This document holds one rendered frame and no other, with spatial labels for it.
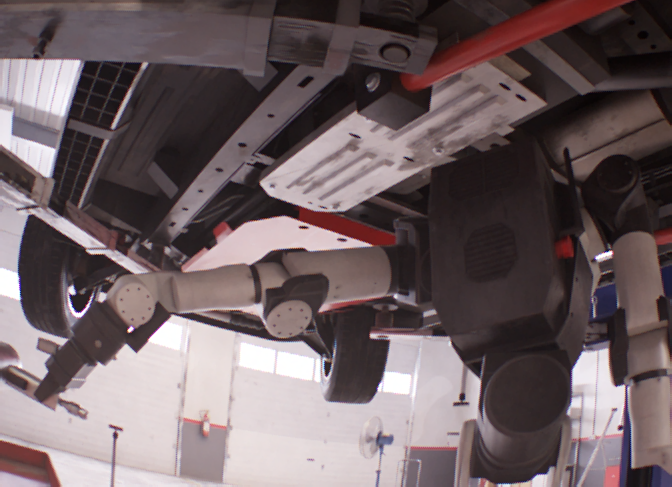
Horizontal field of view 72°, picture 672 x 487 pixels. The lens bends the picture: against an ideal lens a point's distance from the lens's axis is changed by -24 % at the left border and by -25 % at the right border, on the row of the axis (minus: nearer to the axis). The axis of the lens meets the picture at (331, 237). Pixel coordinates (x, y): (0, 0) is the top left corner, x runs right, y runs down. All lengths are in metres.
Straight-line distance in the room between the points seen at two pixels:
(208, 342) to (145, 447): 2.52
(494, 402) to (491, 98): 0.63
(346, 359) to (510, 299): 2.11
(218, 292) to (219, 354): 9.74
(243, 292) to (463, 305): 0.34
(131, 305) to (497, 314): 0.52
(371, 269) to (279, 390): 10.21
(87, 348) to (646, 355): 0.84
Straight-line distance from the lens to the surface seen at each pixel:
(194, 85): 1.54
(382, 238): 1.79
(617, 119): 1.46
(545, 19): 0.74
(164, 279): 0.96
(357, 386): 2.96
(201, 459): 10.48
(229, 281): 0.93
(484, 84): 1.07
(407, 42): 0.80
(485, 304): 0.81
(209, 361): 10.57
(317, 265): 0.97
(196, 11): 0.76
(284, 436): 11.20
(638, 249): 0.89
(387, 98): 0.92
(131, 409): 10.14
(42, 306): 2.54
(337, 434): 11.81
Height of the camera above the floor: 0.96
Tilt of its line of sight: 21 degrees up
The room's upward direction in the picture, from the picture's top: 6 degrees clockwise
